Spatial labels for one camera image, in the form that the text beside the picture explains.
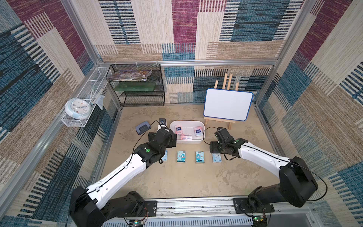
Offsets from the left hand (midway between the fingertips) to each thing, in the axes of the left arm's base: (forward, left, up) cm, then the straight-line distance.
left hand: (165, 133), depth 79 cm
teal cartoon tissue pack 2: (-6, -20, -18) cm, 28 cm away
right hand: (0, -29, -14) cm, 32 cm away
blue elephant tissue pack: (-6, +2, -18) cm, 20 cm away
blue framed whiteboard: (+22, -39, 0) cm, 45 cm away
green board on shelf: (+42, +28, 0) cm, 51 cm away
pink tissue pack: (+15, -6, -18) cm, 24 cm away
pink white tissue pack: (+5, -11, -13) cm, 18 cm away
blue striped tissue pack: (-6, -31, -19) cm, 36 cm away
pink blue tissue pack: (+13, -20, -17) cm, 29 cm away
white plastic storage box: (+14, -14, -19) cm, 27 cm away
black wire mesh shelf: (+45, +24, -15) cm, 53 cm away
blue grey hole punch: (+18, +19, -18) cm, 32 cm away
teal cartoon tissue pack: (-5, -8, -18) cm, 21 cm away
